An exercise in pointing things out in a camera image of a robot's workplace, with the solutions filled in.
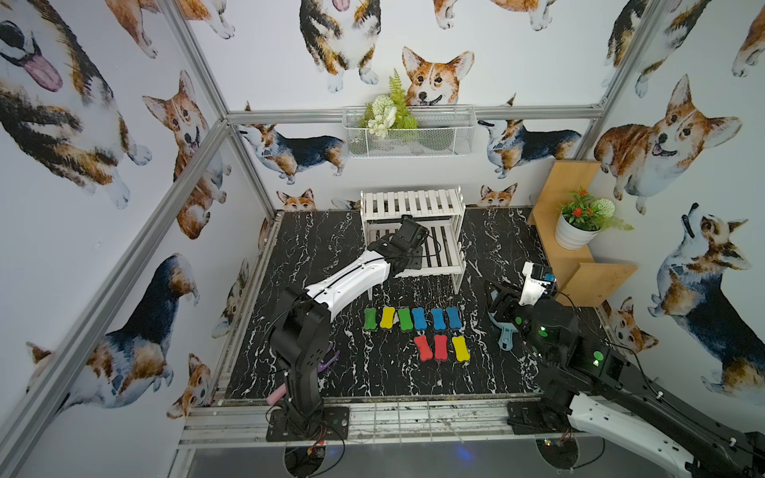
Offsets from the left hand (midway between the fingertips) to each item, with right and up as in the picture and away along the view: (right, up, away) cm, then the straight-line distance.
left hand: (409, 246), depth 90 cm
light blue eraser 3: (+14, -22, 0) cm, 26 cm away
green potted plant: (+52, +11, 0) cm, 53 cm away
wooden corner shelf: (+48, -9, -7) cm, 49 cm away
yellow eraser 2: (+15, -29, -5) cm, 33 cm away
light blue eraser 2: (+9, -22, 0) cm, 24 cm away
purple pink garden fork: (-23, -31, -5) cm, 39 cm away
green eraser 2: (-1, -22, 0) cm, 22 cm away
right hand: (+21, -6, -21) cm, 30 cm away
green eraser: (-12, -22, 0) cm, 25 cm away
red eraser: (+4, -30, -5) cm, 30 cm away
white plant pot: (+52, +3, +5) cm, 52 cm away
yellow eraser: (-6, -22, +1) cm, 23 cm away
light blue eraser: (+3, -22, 0) cm, 22 cm away
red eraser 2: (+9, -29, -4) cm, 31 cm away
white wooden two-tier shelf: (+8, +10, -6) cm, 15 cm away
